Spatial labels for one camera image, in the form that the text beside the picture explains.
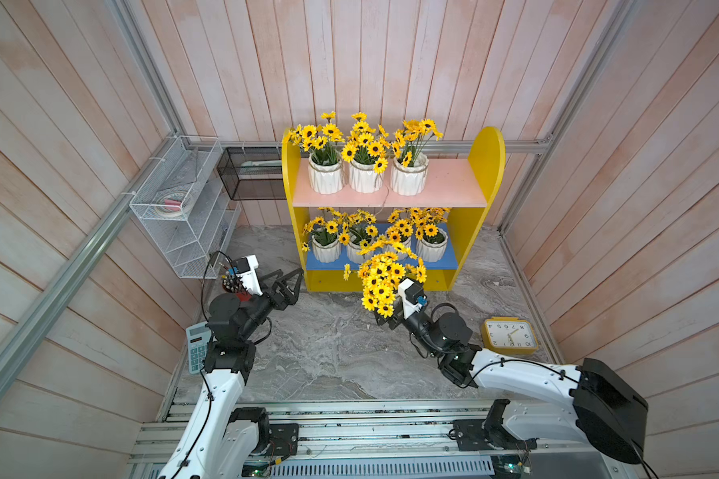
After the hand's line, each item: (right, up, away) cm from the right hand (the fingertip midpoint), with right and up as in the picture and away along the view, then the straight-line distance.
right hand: (382, 283), depth 72 cm
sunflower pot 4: (+16, +11, +17) cm, 26 cm away
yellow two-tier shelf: (-9, +20, +14) cm, 26 cm away
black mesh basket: (-38, +32, +17) cm, 52 cm away
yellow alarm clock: (+40, -17, +17) cm, 47 cm away
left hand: (-22, +2, +1) cm, 22 cm away
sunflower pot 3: (+7, +17, +10) cm, 21 cm away
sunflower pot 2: (-5, +12, +16) cm, 21 cm away
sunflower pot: (-16, +12, +17) cm, 26 cm away
